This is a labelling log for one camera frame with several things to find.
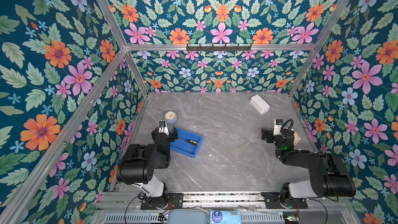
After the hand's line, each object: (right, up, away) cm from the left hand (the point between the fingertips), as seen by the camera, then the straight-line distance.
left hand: (166, 122), depth 90 cm
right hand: (+63, -3, +2) cm, 63 cm away
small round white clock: (0, +3, +11) cm, 11 cm away
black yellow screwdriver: (+16, -12, +1) cm, 20 cm away
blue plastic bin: (+11, -15, +2) cm, 19 cm away
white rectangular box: (+62, +9, +15) cm, 65 cm away
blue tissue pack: (+33, -38, -25) cm, 56 cm away
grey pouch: (+16, -40, -21) cm, 48 cm away
